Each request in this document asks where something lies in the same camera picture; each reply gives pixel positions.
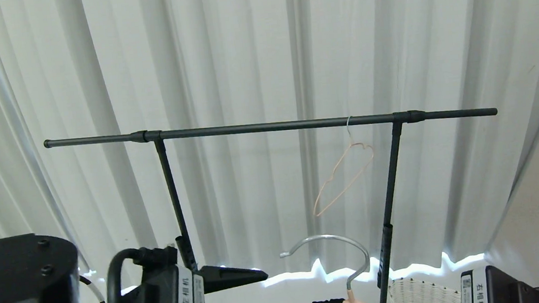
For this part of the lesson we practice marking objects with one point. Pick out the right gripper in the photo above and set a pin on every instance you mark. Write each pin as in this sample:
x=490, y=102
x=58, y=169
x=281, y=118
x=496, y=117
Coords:
x=467, y=295

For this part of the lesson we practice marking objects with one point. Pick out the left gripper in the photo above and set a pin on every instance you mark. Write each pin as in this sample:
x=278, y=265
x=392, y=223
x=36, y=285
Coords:
x=200, y=301

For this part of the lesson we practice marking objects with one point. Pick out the pink clothes hanger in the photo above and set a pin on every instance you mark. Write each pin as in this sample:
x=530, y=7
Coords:
x=329, y=237
x=340, y=164

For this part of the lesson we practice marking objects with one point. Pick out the white laundry basket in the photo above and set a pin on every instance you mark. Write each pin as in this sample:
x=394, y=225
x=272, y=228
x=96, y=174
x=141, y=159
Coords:
x=426, y=292

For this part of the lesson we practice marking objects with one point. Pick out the black clothes rack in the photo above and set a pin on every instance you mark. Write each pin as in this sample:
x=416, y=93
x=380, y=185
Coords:
x=272, y=127

